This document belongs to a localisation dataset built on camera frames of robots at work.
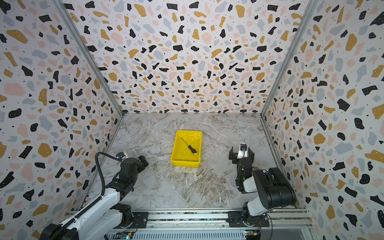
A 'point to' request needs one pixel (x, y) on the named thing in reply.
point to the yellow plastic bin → (181, 154)
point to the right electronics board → (252, 234)
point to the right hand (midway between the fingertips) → (240, 145)
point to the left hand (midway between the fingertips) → (138, 158)
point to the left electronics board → (123, 235)
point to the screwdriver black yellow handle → (194, 151)
